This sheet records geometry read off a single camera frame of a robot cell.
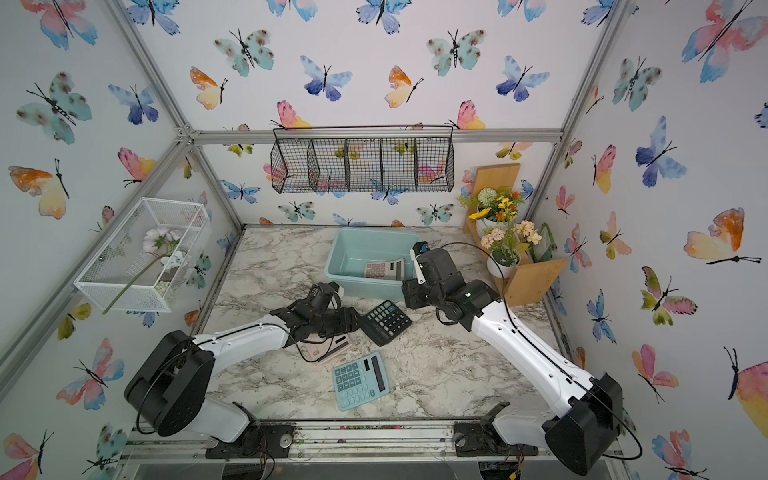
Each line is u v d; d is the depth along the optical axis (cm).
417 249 67
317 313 71
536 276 85
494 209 95
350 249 104
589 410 38
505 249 91
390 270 104
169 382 44
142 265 72
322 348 88
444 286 55
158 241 74
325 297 71
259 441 72
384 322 93
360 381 81
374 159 98
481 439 72
